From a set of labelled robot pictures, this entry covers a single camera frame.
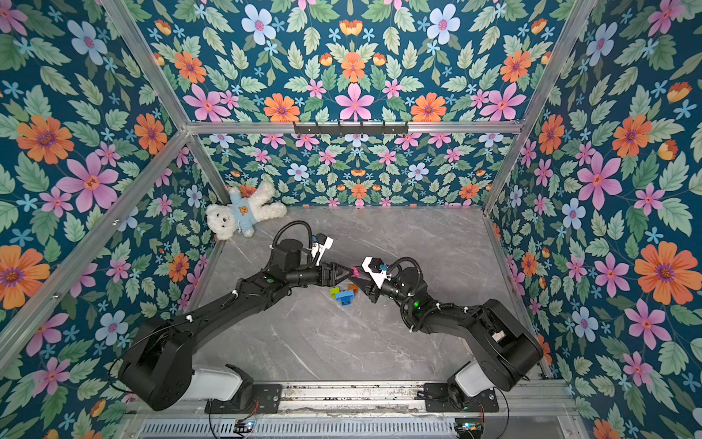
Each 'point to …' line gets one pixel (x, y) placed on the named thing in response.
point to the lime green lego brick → (334, 292)
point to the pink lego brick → (355, 272)
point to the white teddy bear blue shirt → (225, 221)
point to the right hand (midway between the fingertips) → (360, 266)
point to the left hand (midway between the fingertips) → (349, 271)
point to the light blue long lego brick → (345, 297)
